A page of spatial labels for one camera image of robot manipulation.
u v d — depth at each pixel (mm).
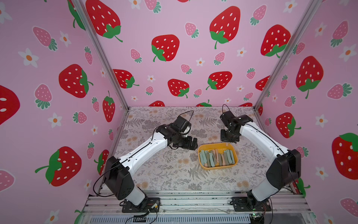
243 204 728
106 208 736
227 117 674
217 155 910
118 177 412
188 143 687
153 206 717
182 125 611
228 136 716
